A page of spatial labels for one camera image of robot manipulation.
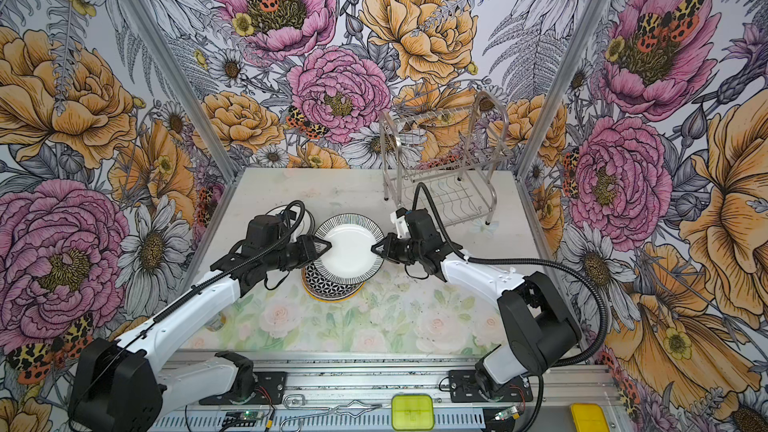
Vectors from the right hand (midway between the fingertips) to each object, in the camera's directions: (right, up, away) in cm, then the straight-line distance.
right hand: (373, 257), depth 83 cm
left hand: (-12, +1, -2) cm, 13 cm away
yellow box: (+51, -35, -12) cm, 63 cm away
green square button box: (+10, -33, -13) cm, 37 cm away
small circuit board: (-30, -35, -12) cm, 48 cm away
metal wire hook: (-4, -34, -11) cm, 36 cm away
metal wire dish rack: (+26, +33, +39) cm, 58 cm away
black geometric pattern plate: (-14, -11, +6) cm, 19 cm away
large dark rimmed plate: (-6, -1, +1) cm, 6 cm away
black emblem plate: (-15, +11, -19) cm, 27 cm away
